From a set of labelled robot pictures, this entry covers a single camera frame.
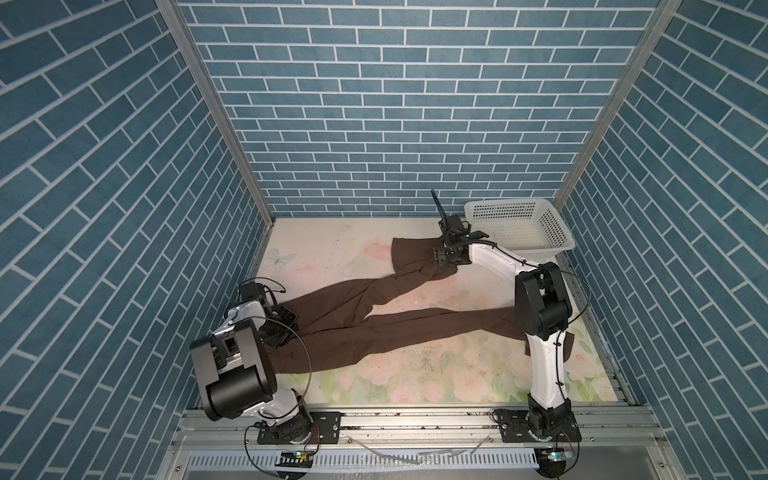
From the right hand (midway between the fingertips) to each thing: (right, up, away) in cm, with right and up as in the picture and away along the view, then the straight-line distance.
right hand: (444, 253), depth 102 cm
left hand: (-47, -22, -12) cm, 53 cm away
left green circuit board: (-41, -50, -30) cm, 71 cm away
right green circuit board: (+23, -48, -31) cm, 61 cm away
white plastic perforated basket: (+39, +10, +17) cm, 44 cm away
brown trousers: (-37, -23, -14) cm, 46 cm away
